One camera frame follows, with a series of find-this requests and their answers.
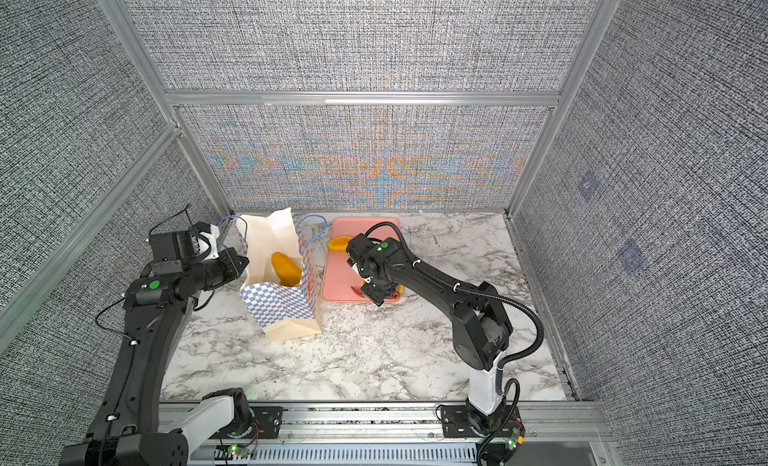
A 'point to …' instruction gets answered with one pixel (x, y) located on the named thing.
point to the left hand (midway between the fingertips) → (248, 258)
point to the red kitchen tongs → (357, 292)
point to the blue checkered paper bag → (280, 312)
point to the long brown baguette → (288, 271)
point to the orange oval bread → (339, 243)
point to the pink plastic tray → (342, 281)
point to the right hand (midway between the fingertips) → (384, 287)
